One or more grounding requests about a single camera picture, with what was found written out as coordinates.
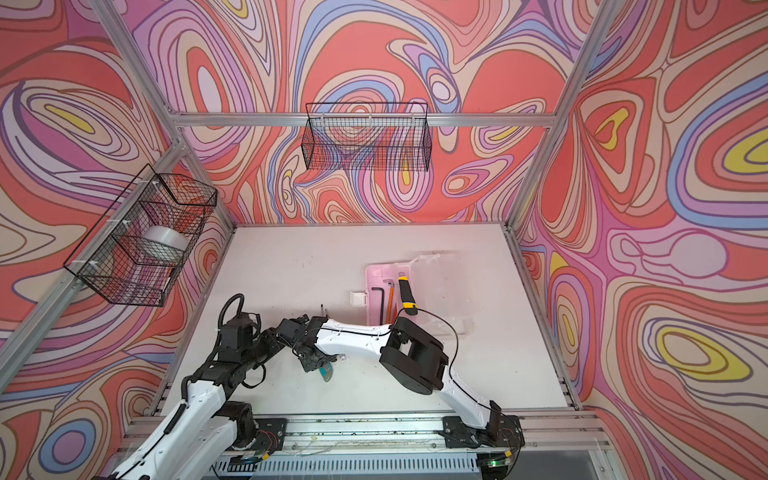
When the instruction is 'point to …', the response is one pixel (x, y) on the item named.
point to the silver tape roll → (165, 239)
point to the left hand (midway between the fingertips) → (286, 334)
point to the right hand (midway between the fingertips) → (323, 363)
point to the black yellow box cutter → (408, 302)
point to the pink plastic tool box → (434, 289)
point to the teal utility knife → (326, 372)
